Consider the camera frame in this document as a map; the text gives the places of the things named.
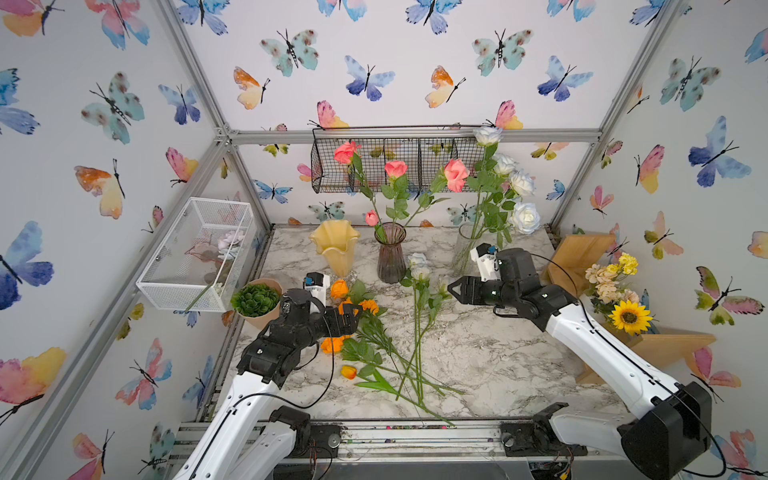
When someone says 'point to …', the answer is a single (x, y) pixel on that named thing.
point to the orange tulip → (380, 384)
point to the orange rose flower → (339, 289)
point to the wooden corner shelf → (579, 251)
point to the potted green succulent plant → (258, 302)
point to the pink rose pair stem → (397, 189)
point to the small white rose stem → (420, 269)
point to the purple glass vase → (391, 262)
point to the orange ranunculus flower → (331, 345)
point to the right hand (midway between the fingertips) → (456, 287)
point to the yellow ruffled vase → (335, 239)
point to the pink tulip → (372, 220)
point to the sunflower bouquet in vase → (611, 297)
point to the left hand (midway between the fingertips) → (350, 306)
